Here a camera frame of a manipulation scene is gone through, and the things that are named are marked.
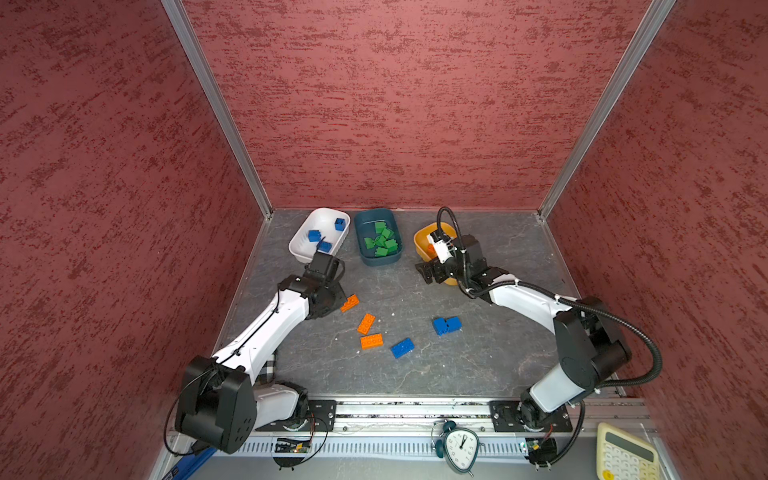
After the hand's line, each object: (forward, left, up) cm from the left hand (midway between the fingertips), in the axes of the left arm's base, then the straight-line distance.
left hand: (338, 307), depth 84 cm
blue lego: (+33, +14, -7) cm, 37 cm away
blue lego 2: (+38, +5, -5) cm, 38 cm away
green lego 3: (+30, -7, -7) cm, 32 cm away
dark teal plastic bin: (+40, -4, -6) cm, 40 cm away
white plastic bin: (+38, +8, -6) cm, 39 cm away
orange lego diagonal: (-1, -8, -8) cm, 11 cm away
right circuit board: (-32, -53, -10) cm, 63 cm away
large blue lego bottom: (-9, -19, -7) cm, 22 cm away
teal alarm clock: (-32, -32, -4) cm, 45 cm away
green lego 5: (+28, -15, -6) cm, 33 cm away
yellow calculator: (-33, -70, -7) cm, 78 cm away
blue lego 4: (-1, -31, -8) cm, 32 cm away
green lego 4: (+31, -11, -7) cm, 33 cm away
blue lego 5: (-1, -35, -8) cm, 36 cm away
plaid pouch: (-16, +17, -6) cm, 24 cm away
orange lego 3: (-7, -10, -7) cm, 14 cm away
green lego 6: (+25, -12, -7) cm, 28 cm away
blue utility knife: (-36, +29, -5) cm, 46 cm away
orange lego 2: (+6, -2, -9) cm, 11 cm away
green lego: (+38, -10, -7) cm, 40 cm away
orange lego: (+10, -26, +14) cm, 32 cm away
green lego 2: (+35, -13, -7) cm, 38 cm away
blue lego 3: (+28, +10, -8) cm, 31 cm away
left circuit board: (-32, +10, -12) cm, 35 cm away
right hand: (+14, -26, +3) cm, 30 cm away
